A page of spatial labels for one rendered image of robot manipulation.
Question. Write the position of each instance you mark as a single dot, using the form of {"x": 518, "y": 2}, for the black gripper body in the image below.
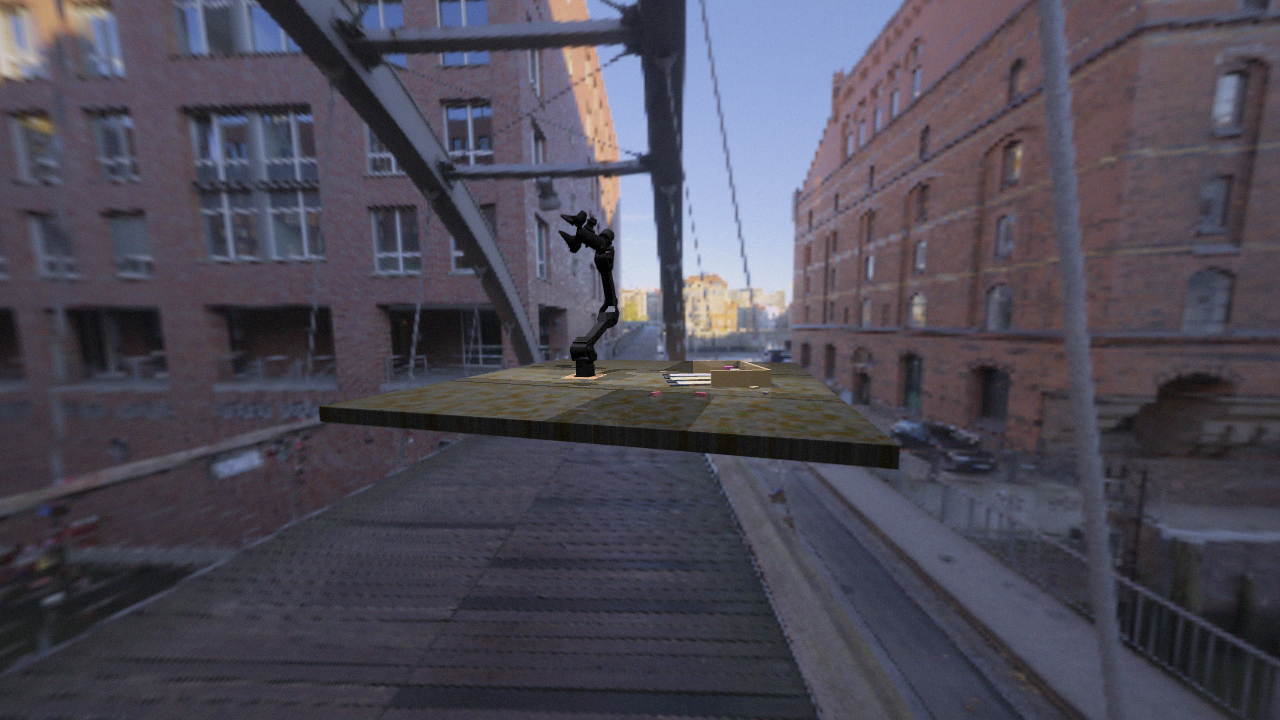
{"x": 582, "y": 235}

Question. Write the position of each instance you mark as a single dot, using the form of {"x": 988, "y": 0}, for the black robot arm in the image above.
{"x": 584, "y": 346}

